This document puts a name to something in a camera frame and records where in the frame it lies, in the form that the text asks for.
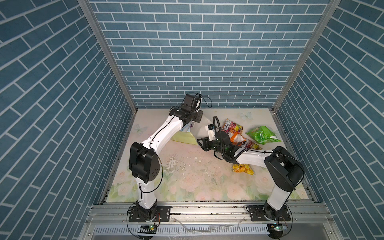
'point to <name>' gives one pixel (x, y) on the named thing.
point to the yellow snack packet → (243, 168)
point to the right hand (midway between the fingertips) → (197, 138)
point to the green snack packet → (262, 134)
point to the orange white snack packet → (235, 138)
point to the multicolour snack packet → (248, 144)
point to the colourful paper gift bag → (185, 135)
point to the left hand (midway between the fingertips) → (198, 112)
